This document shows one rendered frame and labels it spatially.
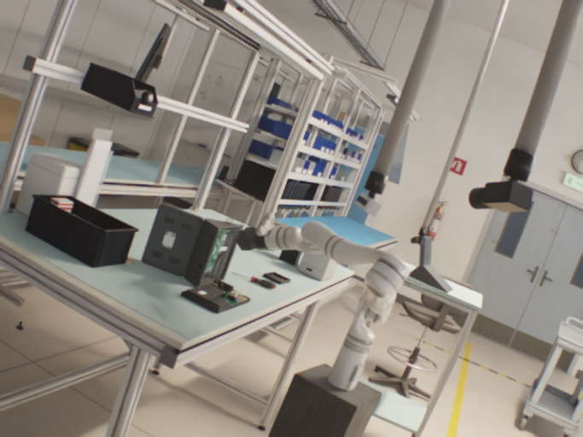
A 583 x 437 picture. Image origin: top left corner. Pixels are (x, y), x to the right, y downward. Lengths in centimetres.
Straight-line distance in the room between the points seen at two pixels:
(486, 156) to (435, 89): 111
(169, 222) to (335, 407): 80
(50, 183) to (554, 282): 729
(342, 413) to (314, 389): 12
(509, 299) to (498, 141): 205
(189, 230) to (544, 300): 697
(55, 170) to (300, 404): 111
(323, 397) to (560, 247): 678
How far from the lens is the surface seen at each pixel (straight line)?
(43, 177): 221
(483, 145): 854
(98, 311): 175
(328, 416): 211
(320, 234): 188
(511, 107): 861
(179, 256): 214
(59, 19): 213
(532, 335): 874
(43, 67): 207
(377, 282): 167
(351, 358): 212
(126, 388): 176
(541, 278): 864
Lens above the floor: 156
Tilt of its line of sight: 7 degrees down
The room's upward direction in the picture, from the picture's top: 21 degrees clockwise
